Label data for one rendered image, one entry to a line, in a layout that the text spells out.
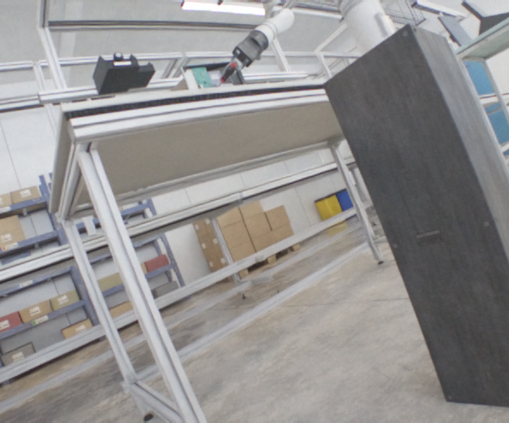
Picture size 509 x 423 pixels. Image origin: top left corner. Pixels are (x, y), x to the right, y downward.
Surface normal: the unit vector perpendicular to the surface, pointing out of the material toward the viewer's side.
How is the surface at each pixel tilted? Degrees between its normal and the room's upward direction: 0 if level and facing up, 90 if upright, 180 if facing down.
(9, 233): 90
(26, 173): 90
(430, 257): 90
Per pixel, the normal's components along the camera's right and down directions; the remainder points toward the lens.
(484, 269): -0.71, 0.27
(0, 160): 0.54, -0.24
